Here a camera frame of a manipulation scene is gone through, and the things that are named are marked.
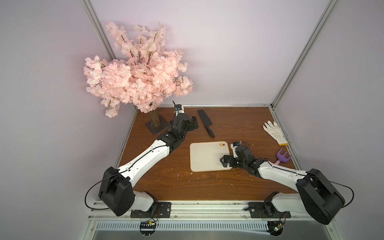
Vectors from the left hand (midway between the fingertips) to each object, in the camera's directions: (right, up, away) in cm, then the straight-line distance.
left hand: (189, 117), depth 81 cm
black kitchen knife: (+12, -3, +32) cm, 34 cm away
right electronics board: (+42, -53, -11) cm, 69 cm away
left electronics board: (-20, -55, -9) cm, 59 cm away
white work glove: (+61, -10, +23) cm, 66 cm away
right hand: (+23, -24, +8) cm, 34 cm away
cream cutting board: (+11, -26, +16) cm, 32 cm away
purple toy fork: (+57, -25, +9) cm, 63 cm away
